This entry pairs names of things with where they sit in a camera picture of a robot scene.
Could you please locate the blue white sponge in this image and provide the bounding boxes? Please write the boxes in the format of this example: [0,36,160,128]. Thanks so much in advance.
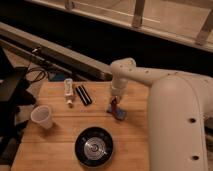
[107,105,126,120]

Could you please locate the black rectangular block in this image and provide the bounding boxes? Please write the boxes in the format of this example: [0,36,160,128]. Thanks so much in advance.
[75,85,92,106]

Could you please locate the black cables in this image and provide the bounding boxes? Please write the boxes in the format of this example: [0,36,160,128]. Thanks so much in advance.
[24,46,56,84]

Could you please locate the black round bowl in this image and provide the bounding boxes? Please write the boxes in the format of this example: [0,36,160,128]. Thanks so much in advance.
[75,127,114,168]

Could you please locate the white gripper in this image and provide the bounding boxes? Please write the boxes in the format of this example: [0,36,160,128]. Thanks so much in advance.
[109,80,127,105]

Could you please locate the black stand left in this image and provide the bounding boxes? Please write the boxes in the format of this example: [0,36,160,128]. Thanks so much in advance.
[0,45,36,165]

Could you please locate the white glue tube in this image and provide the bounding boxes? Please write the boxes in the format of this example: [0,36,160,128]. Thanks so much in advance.
[64,78,74,107]

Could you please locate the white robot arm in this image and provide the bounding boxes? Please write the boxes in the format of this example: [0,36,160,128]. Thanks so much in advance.
[110,58,213,171]

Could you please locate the white plastic cup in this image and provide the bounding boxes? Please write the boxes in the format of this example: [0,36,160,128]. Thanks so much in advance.
[31,105,53,129]

